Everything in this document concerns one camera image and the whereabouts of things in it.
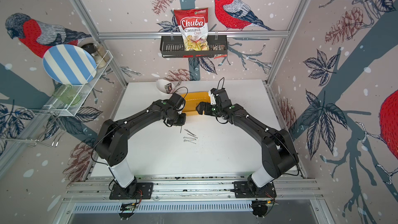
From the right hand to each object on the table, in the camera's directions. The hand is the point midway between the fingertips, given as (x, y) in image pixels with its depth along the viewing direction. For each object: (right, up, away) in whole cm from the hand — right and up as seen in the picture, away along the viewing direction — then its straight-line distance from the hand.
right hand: (202, 108), depth 86 cm
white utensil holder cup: (-28, +15, +17) cm, 36 cm away
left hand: (-9, -7, +3) cm, 12 cm away
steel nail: (-13, -14, +9) cm, 21 cm away
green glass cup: (-63, +8, -17) cm, 66 cm away
